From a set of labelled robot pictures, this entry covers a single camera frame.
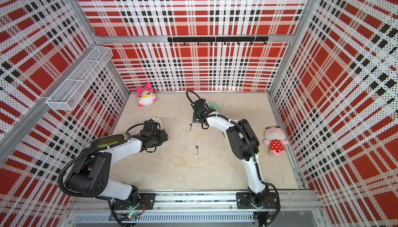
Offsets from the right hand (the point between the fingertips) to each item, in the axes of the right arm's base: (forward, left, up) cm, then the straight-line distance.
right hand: (200, 116), depth 99 cm
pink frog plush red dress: (-16, -44, 0) cm, 47 cm away
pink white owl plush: (+17, +40, +2) cm, 43 cm away
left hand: (-12, +21, -3) cm, 25 cm away
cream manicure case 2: (-10, -15, -6) cm, 19 cm away
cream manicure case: (-1, +28, -3) cm, 28 cm away
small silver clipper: (-3, +7, -6) cm, 9 cm away
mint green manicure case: (+14, -8, -6) cm, 17 cm away
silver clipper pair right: (-21, +2, -6) cm, 21 cm away
